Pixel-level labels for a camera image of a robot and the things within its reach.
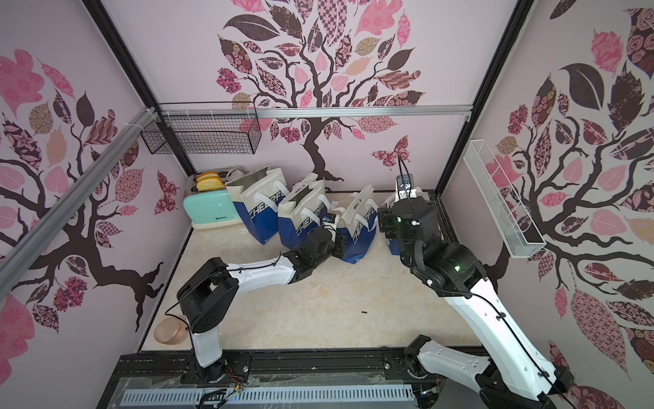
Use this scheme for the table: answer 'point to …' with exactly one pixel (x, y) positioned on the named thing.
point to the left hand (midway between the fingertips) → (344, 238)
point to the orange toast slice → (208, 175)
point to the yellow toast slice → (209, 184)
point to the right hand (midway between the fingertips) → (405, 208)
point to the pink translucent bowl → (171, 331)
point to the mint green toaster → (210, 209)
